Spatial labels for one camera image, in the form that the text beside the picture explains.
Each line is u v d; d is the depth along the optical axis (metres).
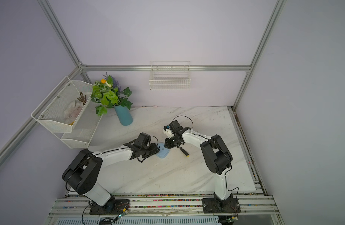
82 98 0.82
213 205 0.73
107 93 0.79
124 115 1.04
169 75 0.98
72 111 0.78
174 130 0.77
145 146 0.77
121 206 0.74
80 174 0.45
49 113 0.68
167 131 0.88
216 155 0.52
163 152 0.92
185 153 0.93
